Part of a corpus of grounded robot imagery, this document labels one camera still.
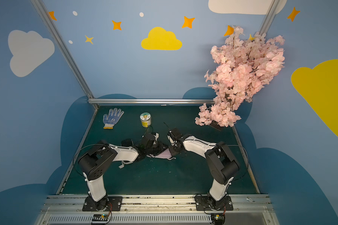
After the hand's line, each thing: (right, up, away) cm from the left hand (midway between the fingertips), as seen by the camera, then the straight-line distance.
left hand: (170, 146), depth 92 cm
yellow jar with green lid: (-19, +19, +12) cm, 29 cm away
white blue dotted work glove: (-47, +20, +22) cm, 55 cm away
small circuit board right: (+25, -35, -19) cm, 47 cm away
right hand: (+4, -2, +2) cm, 5 cm away
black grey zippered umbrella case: (-29, +2, +1) cm, 29 cm away
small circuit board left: (-37, -34, -19) cm, 54 cm away
